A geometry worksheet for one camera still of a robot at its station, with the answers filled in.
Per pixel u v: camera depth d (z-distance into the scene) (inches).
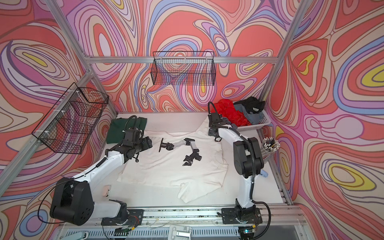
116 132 42.3
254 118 41.0
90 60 34.2
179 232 26.6
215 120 30.9
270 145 31.1
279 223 28.3
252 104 43.7
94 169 19.1
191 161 36.7
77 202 16.2
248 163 20.6
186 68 37.8
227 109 43.9
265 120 41.6
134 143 27.1
